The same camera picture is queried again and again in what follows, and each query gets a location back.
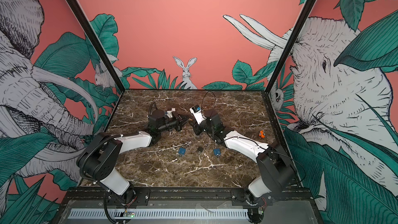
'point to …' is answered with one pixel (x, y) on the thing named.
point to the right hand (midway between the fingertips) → (188, 120)
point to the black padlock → (200, 149)
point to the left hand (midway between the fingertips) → (192, 114)
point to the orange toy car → (261, 134)
